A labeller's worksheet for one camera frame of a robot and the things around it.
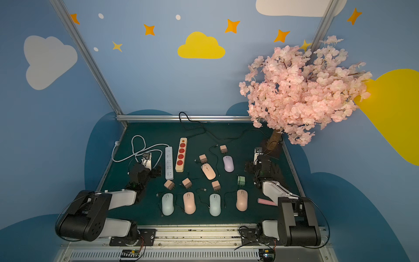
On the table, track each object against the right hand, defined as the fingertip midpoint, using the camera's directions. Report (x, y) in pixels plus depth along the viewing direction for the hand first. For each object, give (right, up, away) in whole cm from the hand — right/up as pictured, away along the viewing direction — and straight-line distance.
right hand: (259, 159), depth 93 cm
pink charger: (-33, -1, +8) cm, 34 cm away
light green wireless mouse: (-50, -22, -11) cm, 56 cm away
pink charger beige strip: (-19, +5, +14) cm, 24 cm away
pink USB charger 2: (-41, -14, -3) cm, 44 cm away
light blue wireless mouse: (-26, -22, -11) cm, 36 cm away
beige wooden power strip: (-47, +1, +8) cm, 48 cm away
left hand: (-62, 0, -1) cm, 62 cm away
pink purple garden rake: (+1, -22, -8) cm, 23 cm away
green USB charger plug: (-11, -12, -4) cm, 17 cm away
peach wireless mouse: (-29, -8, +3) cm, 31 cm away
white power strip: (-52, -9, 0) cm, 53 cm away
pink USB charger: (-51, -14, -4) cm, 53 cm away
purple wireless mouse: (-17, -4, +5) cm, 18 cm away
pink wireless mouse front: (-39, -22, -10) cm, 46 cm away
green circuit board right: (-2, -42, -20) cm, 46 cm away
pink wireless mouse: (-12, -22, -9) cm, 26 cm away
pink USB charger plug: (-25, -14, -4) cm, 29 cm away
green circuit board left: (-65, -41, -20) cm, 79 cm away
